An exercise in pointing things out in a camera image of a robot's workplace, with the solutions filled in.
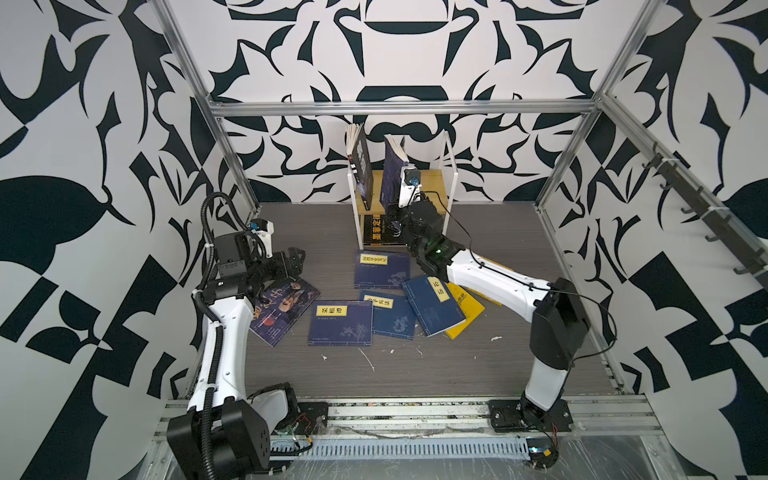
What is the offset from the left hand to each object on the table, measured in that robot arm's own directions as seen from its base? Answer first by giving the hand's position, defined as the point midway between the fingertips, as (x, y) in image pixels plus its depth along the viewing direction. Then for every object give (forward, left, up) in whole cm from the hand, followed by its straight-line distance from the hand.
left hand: (286, 250), depth 78 cm
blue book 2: (-11, -12, -22) cm, 28 cm away
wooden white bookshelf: (+37, -45, -11) cm, 59 cm away
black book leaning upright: (+21, -20, +9) cm, 30 cm away
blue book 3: (-9, -27, -22) cm, 36 cm away
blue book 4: (-6, -40, -21) cm, 46 cm away
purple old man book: (-5, +6, -22) cm, 23 cm away
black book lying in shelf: (+20, -23, -18) cm, 35 cm away
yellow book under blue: (-8, -51, -20) cm, 55 cm away
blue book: (+7, -24, -22) cm, 34 cm away
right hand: (+11, -30, +13) cm, 35 cm away
